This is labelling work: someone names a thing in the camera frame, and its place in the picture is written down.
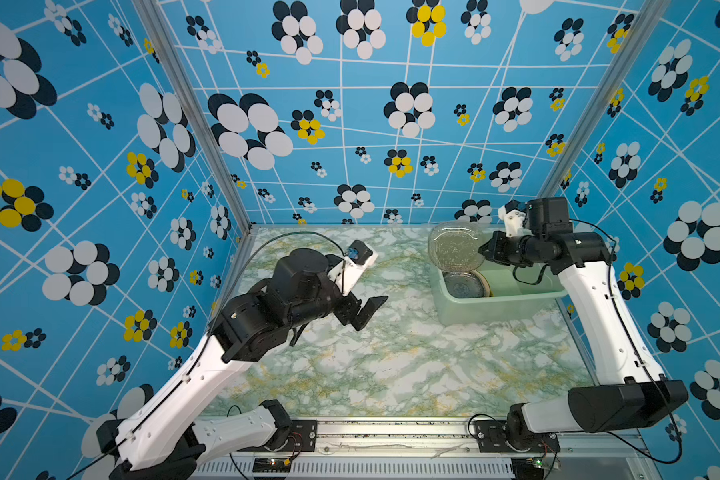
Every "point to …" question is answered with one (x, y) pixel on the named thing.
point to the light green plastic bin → (519, 292)
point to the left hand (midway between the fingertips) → (373, 279)
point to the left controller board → (272, 465)
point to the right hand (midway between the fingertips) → (483, 248)
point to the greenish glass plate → (454, 246)
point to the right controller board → (528, 468)
